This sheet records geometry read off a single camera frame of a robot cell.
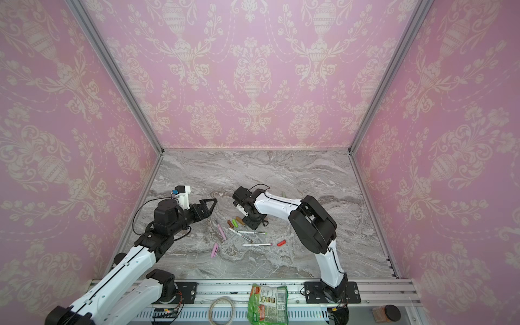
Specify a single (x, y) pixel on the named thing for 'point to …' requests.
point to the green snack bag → (268, 305)
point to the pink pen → (221, 231)
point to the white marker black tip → (240, 235)
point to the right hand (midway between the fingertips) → (256, 220)
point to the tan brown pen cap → (240, 221)
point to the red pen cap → (282, 243)
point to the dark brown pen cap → (229, 223)
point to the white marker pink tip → (257, 244)
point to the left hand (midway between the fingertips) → (212, 204)
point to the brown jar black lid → (386, 313)
